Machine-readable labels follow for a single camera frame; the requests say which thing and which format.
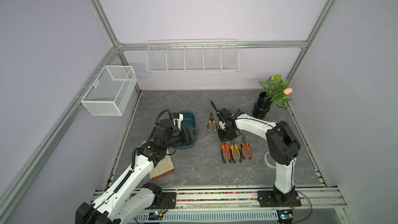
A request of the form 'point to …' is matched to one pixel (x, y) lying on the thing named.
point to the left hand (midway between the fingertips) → (196, 133)
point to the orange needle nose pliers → (243, 144)
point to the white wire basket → (110, 93)
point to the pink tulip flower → (288, 91)
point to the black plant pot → (261, 107)
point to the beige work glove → (164, 167)
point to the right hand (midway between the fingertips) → (222, 138)
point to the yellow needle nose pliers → (211, 118)
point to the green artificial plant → (274, 86)
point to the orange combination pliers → (223, 154)
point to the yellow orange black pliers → (236, 146)
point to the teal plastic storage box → (188, 121)
